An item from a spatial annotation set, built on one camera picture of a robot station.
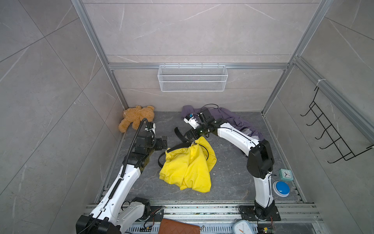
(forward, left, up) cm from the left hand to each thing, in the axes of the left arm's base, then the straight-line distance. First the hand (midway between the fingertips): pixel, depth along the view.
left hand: (159, 135), depth 79 cm
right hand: (+5, -17, -7) cm, 19 cm away
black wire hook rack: (-20, -81, +11) cm, 85 cm away
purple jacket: (+33, -46, -21) cm, 60 cm away
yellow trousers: (-13, -16, -14) cm, 25 cm away
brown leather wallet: (-40, -6, -20) cm, 45 cm away
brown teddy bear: (+27, +23, -13) cm, 38 cm away
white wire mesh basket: (+43, -18, +8) cm, 47 cm away
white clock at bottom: (-42, -41, -20) cm, 61 cm away
